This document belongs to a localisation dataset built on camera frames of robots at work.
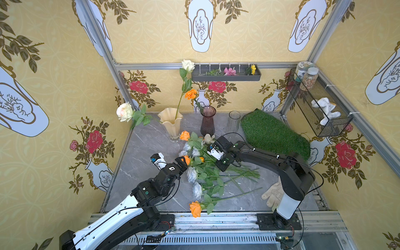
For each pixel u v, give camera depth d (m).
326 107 0.70
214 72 0.88
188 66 0.84
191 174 0.82
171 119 0.97
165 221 0.74
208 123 0.98
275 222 0.64
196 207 0.75
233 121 0.94
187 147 0.97
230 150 0.65
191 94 0.83
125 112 0.62
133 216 0.49
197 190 0.80
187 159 0.88
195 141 0.92
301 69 0.86
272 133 1.07
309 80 0.80
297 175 0.46
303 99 1.03
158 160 0.66
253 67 0.88
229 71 0.88
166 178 0.54
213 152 0.82
